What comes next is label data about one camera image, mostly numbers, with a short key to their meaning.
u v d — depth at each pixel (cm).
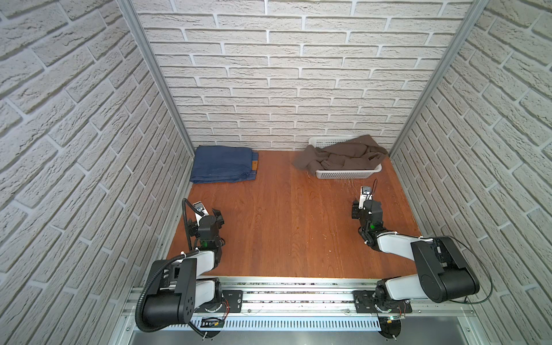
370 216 70
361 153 111
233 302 73
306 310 73
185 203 64
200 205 75
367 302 74
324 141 117
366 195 77
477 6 69
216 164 112
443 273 44
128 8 69
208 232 66
